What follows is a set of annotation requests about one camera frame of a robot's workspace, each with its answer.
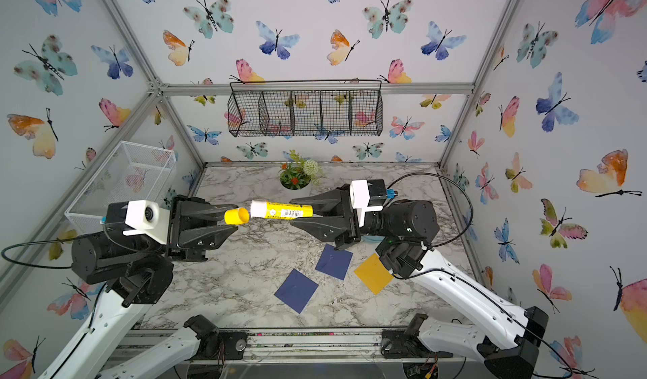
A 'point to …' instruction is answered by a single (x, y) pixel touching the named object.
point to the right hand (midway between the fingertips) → (298, 214)
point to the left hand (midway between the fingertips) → (231, 219)
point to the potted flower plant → (297, 173)
